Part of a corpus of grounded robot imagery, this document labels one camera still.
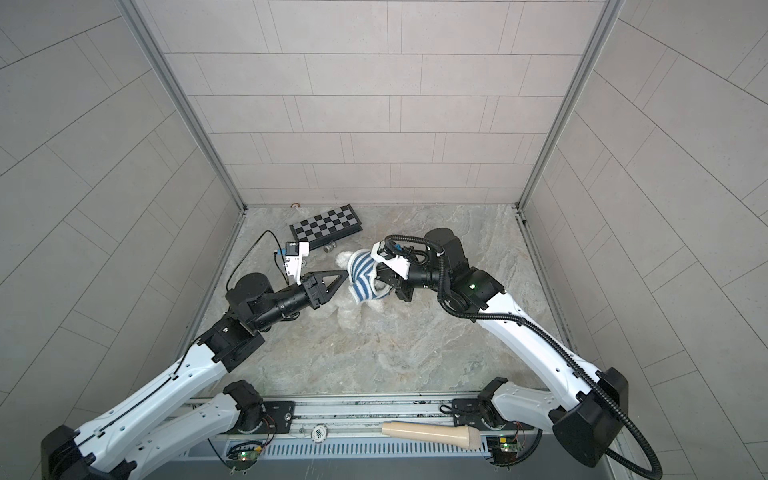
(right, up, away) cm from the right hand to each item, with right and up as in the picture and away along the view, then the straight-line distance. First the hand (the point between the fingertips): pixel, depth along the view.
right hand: (374, 275), depth 65 cm
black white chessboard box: (-20, +11, +40) cm, 46 cm away
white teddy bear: (-4, -16, +23) cm, 28 cm away
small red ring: (-37, +21, +54) cm, 69 cm away
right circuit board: (+30, -41, +3) cm, 50 cm away
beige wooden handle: (+19, -36, +1) cm, 40 cm away
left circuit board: (-29, -40, -1) cm, 49 cm away
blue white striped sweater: (-2, +2, -4) cm, 5 cm away
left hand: (-4, -1, -2) cm, 5 cm away
